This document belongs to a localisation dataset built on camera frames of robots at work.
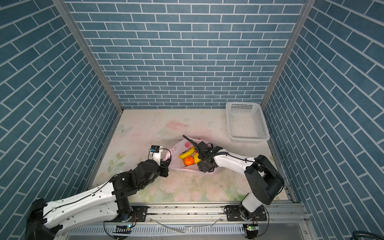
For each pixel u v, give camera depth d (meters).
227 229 0.71
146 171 0.53
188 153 0.93
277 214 0.75
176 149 0.72
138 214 0.74
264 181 0.44
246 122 1.13
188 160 0.89
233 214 0.73
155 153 0.64
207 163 0.64
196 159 0.88
